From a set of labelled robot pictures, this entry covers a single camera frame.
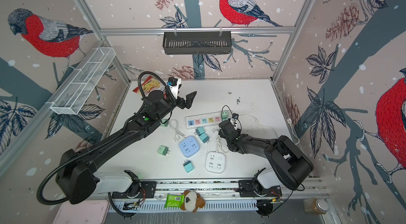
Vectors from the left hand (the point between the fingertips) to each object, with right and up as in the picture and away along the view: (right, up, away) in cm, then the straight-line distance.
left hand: (187, 88), depth 72 cm
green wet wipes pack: (-5, -52, -2) cm, 52 cm away
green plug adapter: (-15, -34, +12) cm, 39 cm away
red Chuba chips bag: (-33, +4, +42) cm, 54 cm away
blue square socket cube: (0, -32, +14) cm, 35 cm away
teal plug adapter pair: (+5, -25, +20) cm, 32 cm away
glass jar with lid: (+53, -47, -11) cm, 72 cm away
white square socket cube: (+13, -38, +8) cm, 41 cm away
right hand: (+20, -24, +21) cm, 38 cm away
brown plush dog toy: (+3, -51, -3) cm, 51 cm away
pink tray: (-42, -54, -6) cm, 68 cm away
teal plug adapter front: (-1, -40, +7) cm, 41 cm away
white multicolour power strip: (+8, -19, +23) cm, 31 cm away
